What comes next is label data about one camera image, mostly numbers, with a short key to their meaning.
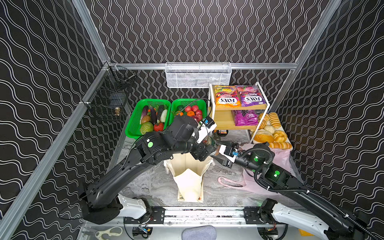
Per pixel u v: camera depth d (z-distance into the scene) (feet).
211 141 1.84
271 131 3.39
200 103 3.82
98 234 2.26
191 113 3.70
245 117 2.93
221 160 1.91
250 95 2.56
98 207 1.22
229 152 1.63
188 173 1.96
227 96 2.56
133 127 3.38
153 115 3.78
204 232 2.22
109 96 3.02
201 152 1.65
